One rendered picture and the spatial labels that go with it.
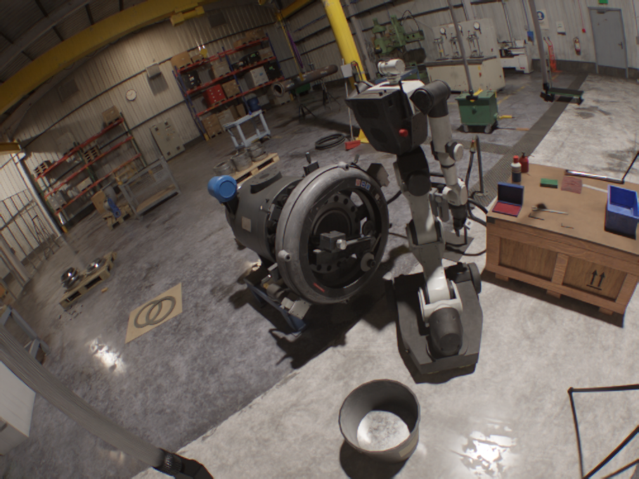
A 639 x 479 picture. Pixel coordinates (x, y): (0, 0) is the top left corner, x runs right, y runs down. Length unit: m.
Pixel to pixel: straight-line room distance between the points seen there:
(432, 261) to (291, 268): 0.72
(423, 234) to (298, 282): 0.68
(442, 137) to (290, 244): 0.80
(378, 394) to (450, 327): 0.43
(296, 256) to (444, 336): 0.74
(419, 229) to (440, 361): 0.67
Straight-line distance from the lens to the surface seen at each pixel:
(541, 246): 1.77
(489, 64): 7.17
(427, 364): 1.48
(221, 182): 1.87
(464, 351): 1.47
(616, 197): 2.04
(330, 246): 1.36
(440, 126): 1.27
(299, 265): 1.36
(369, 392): 1.30
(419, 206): 1.55
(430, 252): 1.58
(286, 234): 1.32
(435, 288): 1.51
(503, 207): 1.84
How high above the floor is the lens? 1.45
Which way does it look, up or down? 31 degrees down
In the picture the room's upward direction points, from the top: 22 degrees counter-clockwise
